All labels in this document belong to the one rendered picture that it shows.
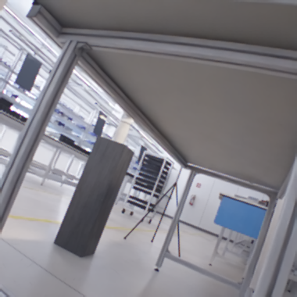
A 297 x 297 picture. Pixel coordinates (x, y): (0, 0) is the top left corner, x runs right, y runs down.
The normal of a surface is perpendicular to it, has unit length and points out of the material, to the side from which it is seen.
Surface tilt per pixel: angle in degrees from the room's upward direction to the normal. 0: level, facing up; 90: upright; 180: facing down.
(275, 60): 90
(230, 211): 90
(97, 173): 90
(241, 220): 90
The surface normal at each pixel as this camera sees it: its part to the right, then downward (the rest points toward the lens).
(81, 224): -0.21, -0.26
